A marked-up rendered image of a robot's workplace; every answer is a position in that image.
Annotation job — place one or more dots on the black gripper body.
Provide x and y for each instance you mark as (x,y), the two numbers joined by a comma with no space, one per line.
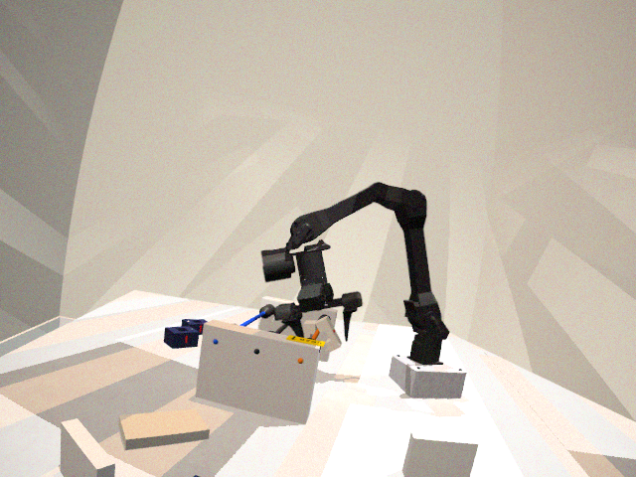
(288,311)

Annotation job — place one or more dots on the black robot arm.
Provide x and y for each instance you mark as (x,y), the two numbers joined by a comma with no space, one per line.
(421,309)

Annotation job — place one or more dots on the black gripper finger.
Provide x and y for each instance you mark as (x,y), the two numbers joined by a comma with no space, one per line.
(295,325)
(347,316)

